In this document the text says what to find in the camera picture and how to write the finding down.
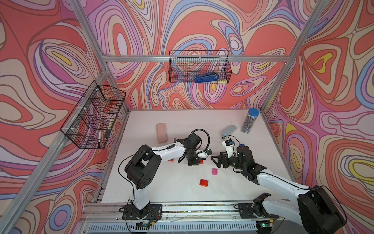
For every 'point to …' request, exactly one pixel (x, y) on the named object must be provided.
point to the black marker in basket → (99, 139)
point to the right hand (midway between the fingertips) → (216, 159)
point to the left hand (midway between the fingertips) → (199, 160)
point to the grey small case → (229, 130)
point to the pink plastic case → (161, 133)
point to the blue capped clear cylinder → (253, 113)
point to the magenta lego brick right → (215, 171)
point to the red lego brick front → (204, 183)
